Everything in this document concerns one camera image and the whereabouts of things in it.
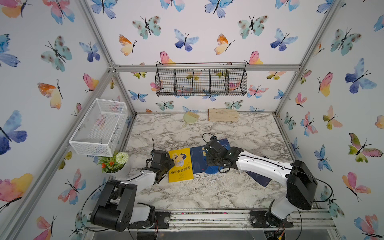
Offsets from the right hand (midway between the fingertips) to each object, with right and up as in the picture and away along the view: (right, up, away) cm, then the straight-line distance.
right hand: (209, 157), depth 83 cm
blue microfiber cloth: (+1, -6, -3) cm, 7 cm away
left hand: (-21, -4, +10) cm, 23 cm away
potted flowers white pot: (-47, -3, -6) cm, 48 cm away
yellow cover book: (-16, -9, +6) cm, 19 cm away
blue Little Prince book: (+12, +6, +18) cm, 22 cm away
